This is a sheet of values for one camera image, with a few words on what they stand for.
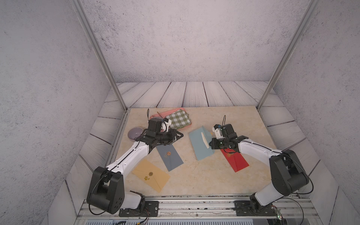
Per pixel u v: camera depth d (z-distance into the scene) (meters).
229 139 0.70
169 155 0.93
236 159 0.89
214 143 0.80
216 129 0.84
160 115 1.15
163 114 1.16
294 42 0.83
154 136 0.65
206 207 0.74
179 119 1.12
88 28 0.77
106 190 0.42
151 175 0.85
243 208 0.72
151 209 0.73
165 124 0.75
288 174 0.44
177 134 0.77
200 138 0.96
